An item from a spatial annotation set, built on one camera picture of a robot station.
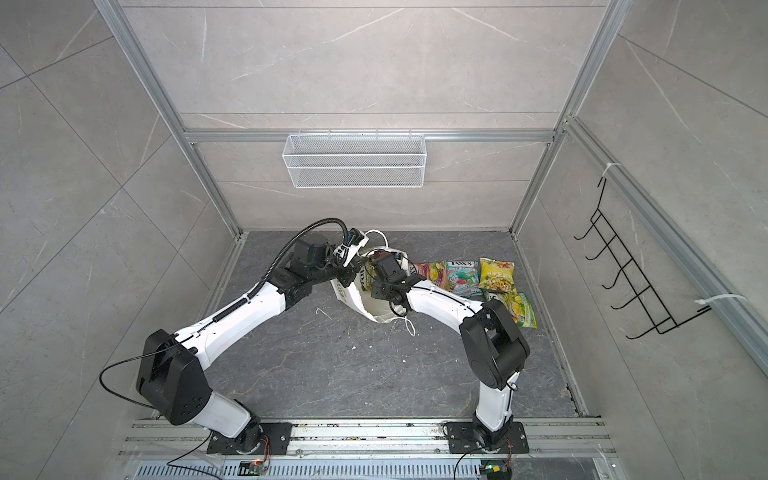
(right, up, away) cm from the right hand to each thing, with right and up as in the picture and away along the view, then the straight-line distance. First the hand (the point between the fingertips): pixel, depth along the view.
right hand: (380, 284), depth 93 cm
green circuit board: (+29, -42, -23) cm, 56 cm away
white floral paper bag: (-5, -1, -15) cm, 16 cm away
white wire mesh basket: (-9, +42, +8) cm, 44 cm away
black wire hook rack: (+59, 0, -30) cm, 66 cm away
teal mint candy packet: (+29, +1, +10) cm, 31 cm away
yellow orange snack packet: (+20, +3, +10) cm, 23 cm away
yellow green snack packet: (+40, +2, +8) cm, 41 cm away
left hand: (-3, +11, -13) cm, 17 cm away
